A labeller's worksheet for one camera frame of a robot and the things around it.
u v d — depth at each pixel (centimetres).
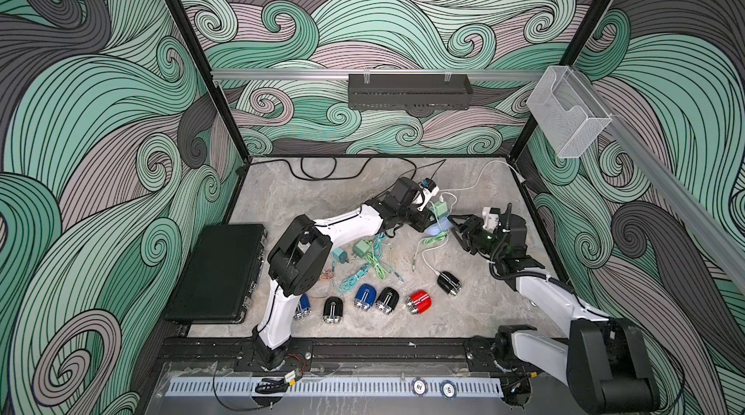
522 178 118
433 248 92
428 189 78
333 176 114
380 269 86
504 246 66
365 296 81
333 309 78
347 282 84
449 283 83
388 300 80
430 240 89
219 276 81
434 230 83
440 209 86
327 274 86
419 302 80
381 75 94
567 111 79
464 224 77
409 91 98
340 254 88
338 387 70
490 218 79
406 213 76
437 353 74
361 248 92
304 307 79
